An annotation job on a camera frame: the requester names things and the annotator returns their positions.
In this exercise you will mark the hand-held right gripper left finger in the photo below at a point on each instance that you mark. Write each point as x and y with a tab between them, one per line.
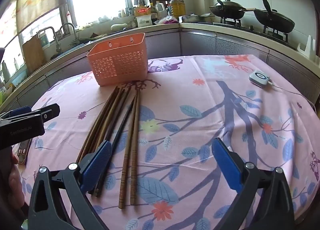
100	157

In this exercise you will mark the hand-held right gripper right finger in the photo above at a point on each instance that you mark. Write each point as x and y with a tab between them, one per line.
225	160

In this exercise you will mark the purple plastic bag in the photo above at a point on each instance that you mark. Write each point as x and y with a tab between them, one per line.
167	20

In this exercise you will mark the metal tray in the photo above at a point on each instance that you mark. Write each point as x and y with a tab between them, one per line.
196	18

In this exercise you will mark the white plastic rack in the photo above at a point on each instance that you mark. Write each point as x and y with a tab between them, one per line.
308	50

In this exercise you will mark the yellow cooking oil bottle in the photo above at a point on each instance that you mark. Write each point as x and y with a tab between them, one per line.
178	8

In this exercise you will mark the domed wok lid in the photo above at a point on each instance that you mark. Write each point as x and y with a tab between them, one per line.
228	4

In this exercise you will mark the white teal appliance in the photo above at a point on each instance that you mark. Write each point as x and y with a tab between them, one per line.
43	40

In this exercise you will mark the white packet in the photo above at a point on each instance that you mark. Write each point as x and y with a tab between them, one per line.
144	21

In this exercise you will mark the gas stove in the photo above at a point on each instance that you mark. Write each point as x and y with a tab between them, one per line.
250	29

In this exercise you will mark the pink floral tablecloth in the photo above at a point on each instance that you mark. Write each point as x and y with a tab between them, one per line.
187	95

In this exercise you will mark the light ridged wooden chopstick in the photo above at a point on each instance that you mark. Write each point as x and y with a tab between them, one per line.
127	150
135	145

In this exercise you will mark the orange plastic basket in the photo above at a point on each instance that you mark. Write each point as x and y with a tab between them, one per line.
117	62

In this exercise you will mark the angular steel faucet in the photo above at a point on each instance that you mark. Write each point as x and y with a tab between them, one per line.
53	35

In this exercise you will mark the white plastic jug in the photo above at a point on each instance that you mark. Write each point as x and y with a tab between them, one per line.
161	10

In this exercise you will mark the curved steel faucet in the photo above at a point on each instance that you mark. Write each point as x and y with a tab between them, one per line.
72	28

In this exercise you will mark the cluster of seasoning bottles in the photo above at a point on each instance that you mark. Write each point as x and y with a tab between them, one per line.
130	11

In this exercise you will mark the bunch of brown chopsticks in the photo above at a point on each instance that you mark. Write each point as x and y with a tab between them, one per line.
107	112

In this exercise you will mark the orange labelled packet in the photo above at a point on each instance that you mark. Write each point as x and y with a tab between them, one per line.
143	11

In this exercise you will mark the grey kitchen cabinets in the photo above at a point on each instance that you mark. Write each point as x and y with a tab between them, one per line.
200	42

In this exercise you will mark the wooden cutting board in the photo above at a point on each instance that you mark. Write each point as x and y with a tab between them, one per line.
33	55

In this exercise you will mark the person's left hand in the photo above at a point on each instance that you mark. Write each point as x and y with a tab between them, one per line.
15	182

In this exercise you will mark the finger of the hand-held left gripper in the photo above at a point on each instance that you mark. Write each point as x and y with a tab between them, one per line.
51	111
13	114

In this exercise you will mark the smartphone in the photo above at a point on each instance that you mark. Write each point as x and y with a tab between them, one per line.
23	150

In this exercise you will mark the small white round-button device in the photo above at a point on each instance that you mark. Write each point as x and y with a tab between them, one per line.
258	77

